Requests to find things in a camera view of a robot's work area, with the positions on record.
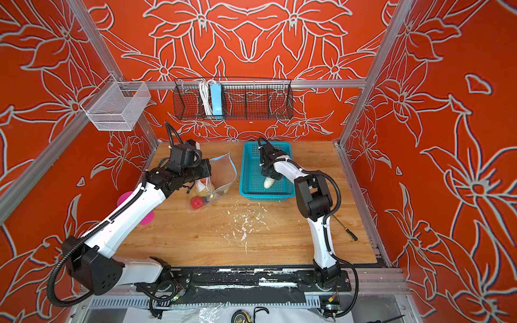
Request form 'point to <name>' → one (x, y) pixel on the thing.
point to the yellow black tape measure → (240, 316)
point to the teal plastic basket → (252, 183)
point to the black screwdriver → (352, 235)
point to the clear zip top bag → (213, 188)
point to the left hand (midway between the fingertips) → (210, 163)
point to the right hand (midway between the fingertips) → (267, 171)
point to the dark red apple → (196, 202)
